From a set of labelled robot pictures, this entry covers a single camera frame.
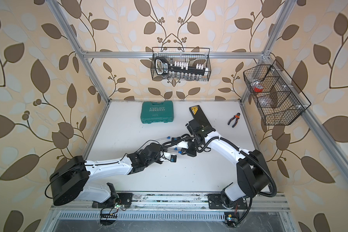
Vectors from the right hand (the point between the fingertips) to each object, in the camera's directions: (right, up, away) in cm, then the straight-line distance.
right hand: (183, 150), depth 83 cm
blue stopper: (-2, 0, -3) cm, 4 cm away
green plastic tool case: (-19, +23, +25) cm, 39 cm away
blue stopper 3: (-4, +6, -22) cm, 23 cm away
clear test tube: (-15, +4, +16) cm, 22 cm away
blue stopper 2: (-10, +5, +15) cm, 19 cm away
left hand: (-12, +4, +1) cm, 12 cm away
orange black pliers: (+42, +19, +25) cm, 52 cm away
